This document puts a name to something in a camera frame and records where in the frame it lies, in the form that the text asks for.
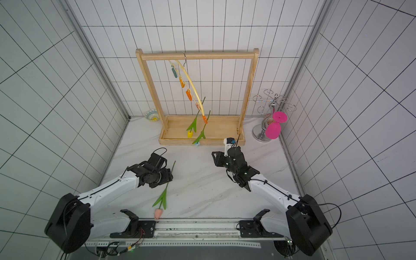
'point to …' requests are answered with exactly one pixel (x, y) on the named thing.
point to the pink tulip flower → (162, 199)
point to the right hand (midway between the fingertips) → (208, 154)
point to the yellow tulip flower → (190, 134)
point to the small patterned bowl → (153, 115)
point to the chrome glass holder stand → (267, 111)
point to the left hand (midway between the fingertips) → (165, 181)
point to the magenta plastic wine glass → (273, 129)
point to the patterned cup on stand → (270, 121)
